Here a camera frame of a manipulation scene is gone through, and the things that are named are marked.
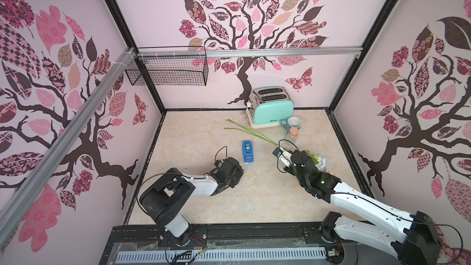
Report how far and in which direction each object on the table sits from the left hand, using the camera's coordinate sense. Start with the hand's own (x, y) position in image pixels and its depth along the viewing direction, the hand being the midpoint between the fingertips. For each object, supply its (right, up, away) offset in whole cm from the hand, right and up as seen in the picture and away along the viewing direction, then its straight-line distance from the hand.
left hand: (245, 174), depth 91 cm
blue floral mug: (+27, +27, +12) cm, 40 cm away
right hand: (+21, +14, -11) cm, 28 cm away
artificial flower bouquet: (+32, +10, -14) cm, 36 cm away
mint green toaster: (+13, +36, +9) cm, 39 cm away
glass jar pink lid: (+26, +18, +7) cm, 32 cm away
